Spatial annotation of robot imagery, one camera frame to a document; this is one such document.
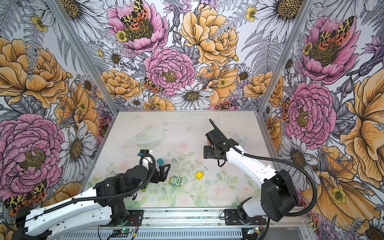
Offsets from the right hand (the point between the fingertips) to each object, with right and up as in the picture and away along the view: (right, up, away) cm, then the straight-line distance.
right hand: (213, 157), depth 85 cm
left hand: (-26, -3, -11) cm, 29 cm away
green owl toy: (-21, -13, 0) cm, 25 cm away
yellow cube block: (-8, -11, +3) cm, 14 cm away
